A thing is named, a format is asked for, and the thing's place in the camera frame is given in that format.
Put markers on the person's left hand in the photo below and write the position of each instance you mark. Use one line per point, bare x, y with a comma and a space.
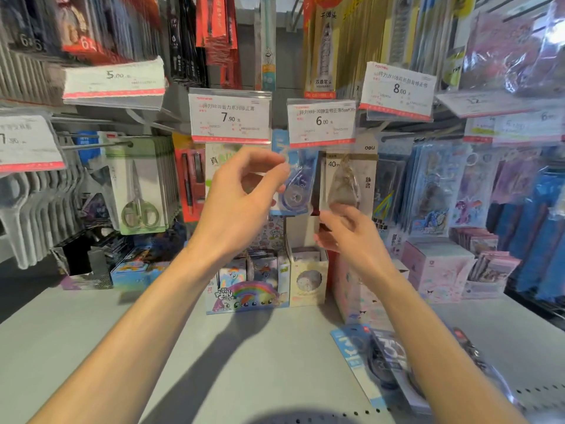
229, 216

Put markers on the person's right hand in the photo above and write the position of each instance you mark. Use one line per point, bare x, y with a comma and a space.
362, 251

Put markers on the clear 40m correction tape pack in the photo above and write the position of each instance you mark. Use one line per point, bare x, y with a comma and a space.
348, 181

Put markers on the person's left forearm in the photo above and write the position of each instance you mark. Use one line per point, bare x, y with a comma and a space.
123, 340

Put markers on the person's right forearm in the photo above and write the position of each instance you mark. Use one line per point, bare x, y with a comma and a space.
446, 362

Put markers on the red carton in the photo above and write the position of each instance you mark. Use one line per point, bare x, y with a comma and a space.
332, 269

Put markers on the colourful sticker pack display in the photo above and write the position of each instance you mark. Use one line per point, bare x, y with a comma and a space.
269, 231

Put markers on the white pink display carton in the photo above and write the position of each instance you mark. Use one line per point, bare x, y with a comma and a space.
353, 300

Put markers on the red pen set pack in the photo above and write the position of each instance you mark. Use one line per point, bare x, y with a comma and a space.
190, 181

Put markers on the beige box round window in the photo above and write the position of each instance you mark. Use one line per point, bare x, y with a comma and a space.
309, 278

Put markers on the dark blister pack blue card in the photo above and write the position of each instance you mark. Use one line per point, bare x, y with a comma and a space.
388, 194

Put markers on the rainbow print display box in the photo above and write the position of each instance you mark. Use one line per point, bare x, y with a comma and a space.
247, 295

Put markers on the row of blue character packs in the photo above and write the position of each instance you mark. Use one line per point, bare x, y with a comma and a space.
432, 194

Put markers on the row of green scissors packs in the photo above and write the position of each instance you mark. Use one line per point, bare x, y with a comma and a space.
137, 185

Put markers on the white price tag red stripe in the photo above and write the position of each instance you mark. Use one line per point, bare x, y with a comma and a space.
322, 121
529, 125
229, 116
479, 128
397, 90
481, 103
26, 141
112, 79

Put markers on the blue card box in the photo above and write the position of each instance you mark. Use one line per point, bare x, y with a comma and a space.
132, 271

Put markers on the pink card pack display box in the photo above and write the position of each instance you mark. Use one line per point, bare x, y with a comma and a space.
490, 264

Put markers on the purple character card pack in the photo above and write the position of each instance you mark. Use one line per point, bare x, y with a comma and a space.
95, 207

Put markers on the metal peg hook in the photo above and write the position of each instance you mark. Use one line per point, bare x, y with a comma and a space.
97, 145

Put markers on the purple black card box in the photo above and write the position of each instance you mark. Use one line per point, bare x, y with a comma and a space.
79, 256

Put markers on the lilac hanging pencil case pack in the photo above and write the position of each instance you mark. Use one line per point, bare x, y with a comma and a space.
512, 176

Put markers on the white teal pen pack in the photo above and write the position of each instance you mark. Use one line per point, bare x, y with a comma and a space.
268, 52

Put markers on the blue bagged goods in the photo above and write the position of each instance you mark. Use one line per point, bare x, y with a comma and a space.
529, 242

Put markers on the row of black packs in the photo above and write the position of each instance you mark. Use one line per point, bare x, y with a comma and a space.
185, 44

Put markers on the row of orange refill packs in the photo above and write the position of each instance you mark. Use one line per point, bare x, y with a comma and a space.
324, 52

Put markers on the row of red hanging packs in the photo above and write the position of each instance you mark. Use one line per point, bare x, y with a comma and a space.
216, 26

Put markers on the row of clear scissors packs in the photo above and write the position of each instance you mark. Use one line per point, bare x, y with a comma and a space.
22, 207

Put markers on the row of yellow refill packs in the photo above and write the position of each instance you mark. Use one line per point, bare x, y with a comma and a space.
366, 35

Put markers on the row of blue yellow packs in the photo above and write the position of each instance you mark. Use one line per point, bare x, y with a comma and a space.
441, 35

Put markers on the row of grey white packs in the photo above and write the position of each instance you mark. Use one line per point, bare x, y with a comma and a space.
26, 79

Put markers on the clear bagged pink goods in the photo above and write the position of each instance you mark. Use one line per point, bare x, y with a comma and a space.
503, 44

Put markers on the row of dark toy packs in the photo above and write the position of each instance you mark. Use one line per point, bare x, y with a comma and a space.
26, 22

